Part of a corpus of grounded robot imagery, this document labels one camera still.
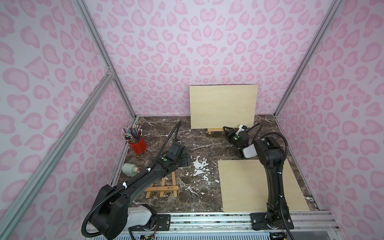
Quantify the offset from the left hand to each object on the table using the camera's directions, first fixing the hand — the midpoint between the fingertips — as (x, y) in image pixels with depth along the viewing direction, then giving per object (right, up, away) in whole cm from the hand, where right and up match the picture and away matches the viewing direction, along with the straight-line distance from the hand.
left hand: (184, 157), depth 86 cm
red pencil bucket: (-29, +5, +8) cm, 31 cm away
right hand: (+27, +17, +19) cm, 37 cm away
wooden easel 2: (+16, +16, +19) cm, 29 cm away
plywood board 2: (+20, +32, +16) cm, 41 cm away
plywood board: (+33, -16, -2) cm, 37 cm away
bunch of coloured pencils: (-34, +13, +9) cm, 38 cm away
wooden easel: (-12, -16, -3) cm, 20 cm away
